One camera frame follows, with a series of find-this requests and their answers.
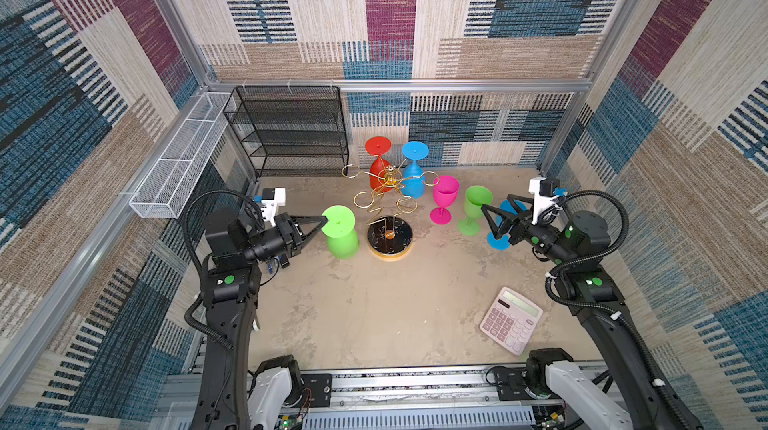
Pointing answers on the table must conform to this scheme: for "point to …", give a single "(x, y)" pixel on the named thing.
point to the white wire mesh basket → (163, 190)
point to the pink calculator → (511, 320)
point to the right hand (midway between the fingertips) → (495, 206)
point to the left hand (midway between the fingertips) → (327, 220)
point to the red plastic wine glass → (380, 168)
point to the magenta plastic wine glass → (445, 191)
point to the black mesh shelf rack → (291, 130)
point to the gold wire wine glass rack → (389, 237)
